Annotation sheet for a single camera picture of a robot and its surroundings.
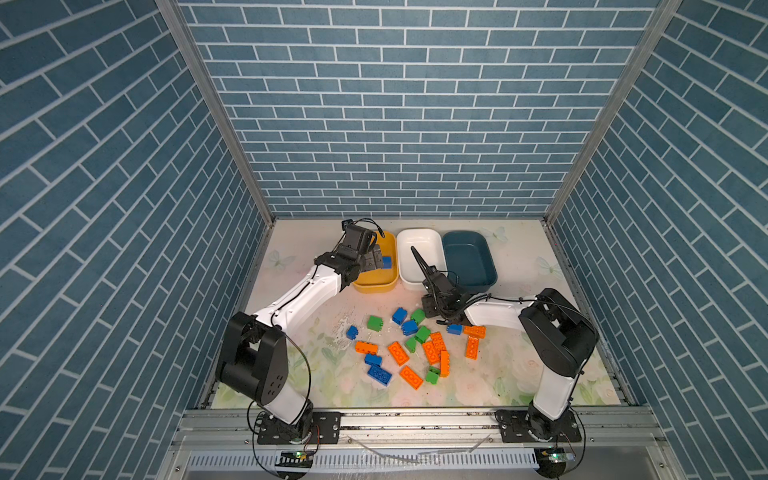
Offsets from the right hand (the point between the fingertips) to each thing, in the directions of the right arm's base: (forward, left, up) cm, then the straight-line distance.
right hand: (426, 297), depth 97 cm
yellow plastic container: (+6, +16, 0) cm, 17 cm away
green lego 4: (-16, +4, -2) cm, 16 cm away
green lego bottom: (-24, -3, -1) cm, 24 cm away
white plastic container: (+22, 0, +2) cm, 22 cm away
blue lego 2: (-7, +8, 0) cm, 11 cm away
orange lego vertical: (-15, -14, -1) cm, 21 cm away
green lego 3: (-13, +1, 0) cm, 13 cm away
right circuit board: (-41, -32, -4) cm, 52 cm away
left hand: (+4, +19, +15) cm, 25 cm away
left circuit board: (-45, +31, -4) cm, 55 cm away
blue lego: (+15, +15, -2) cm, 21 cm away
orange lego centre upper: (-14, -4, -2) cm, 14 cm away
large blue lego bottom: (-25, +12, -1) cm, 28 cm away
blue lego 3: (-11, +5, 0) cm, 12 cm away
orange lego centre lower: (-18, -3, -2) cm, 18 cm away
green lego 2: (-10, +16, 0) cm, 19 cm away
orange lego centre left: (-19, +8, 0) cm, 21 cm away
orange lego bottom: (-25, +4, -2) cm, 25 cm away
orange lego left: (-18, +17, 0) cm, 25 cm away
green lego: (-7, +2, +1) cm, 8 cm away
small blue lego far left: (-14, +22, 0) cm, 26 cm away
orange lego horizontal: (-11, -15, 0) cm, 18 cm away
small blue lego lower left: (-21, +15, -1) cm, 26 cm away
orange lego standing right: (-21, -6, -1) cm, 22 cm away
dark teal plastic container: (+18, -15, -1) cm, 24 cm away
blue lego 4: (-10, -9, -1) cm, 14 cm away
